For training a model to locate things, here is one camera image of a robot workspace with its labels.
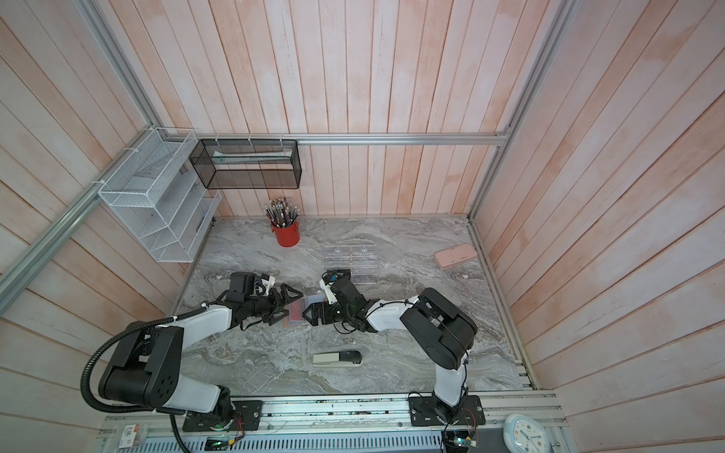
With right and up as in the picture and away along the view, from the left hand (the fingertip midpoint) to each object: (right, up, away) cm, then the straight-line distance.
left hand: (296, 305), depth 89 cm
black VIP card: (+14, +8, +9) cm, 19 cm away
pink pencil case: (+57, +15, +17) cm, 61 cm away
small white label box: (-38, -28, -20) cm, 51 cm away
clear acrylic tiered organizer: (+21, +14, +18) cm, 31 cm away
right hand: (+5, -3, +1) cm, 6 cm away
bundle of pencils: (-9, +31, +12) cm, 35 cm away
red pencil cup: (-9, +22, +22) cm, 32 cm away
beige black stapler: (+16, -13, -11) cm, 23 cm away
